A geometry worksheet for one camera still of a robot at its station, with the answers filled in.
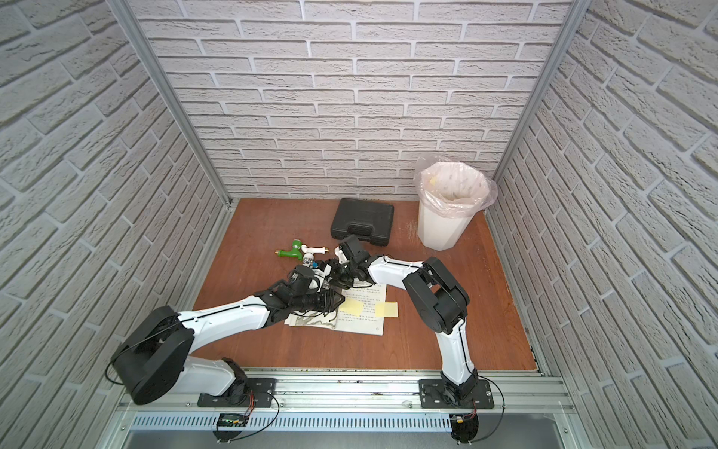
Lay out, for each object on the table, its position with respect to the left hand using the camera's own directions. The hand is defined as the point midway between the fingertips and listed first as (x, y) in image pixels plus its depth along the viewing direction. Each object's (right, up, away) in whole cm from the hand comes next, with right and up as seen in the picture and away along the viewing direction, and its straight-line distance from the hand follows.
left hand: (335, 291), depth 86 cm
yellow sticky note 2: (+17, -7, +3) cm, 18 cm away
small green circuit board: (-25, -31, -15) cm, 42 cm away
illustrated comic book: (+10, -10, +1) cm, 14 cm away
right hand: (-4, +3, +5) cm, 7 cm away
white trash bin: (+36, +18, +9) cm, 41 cm away
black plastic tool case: (+11, +23, +18) cm, 31 cm away
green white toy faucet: (-15, +12, +15) cm, 24 cm away
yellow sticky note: (+5, -6, +3) cm, 8 cm away
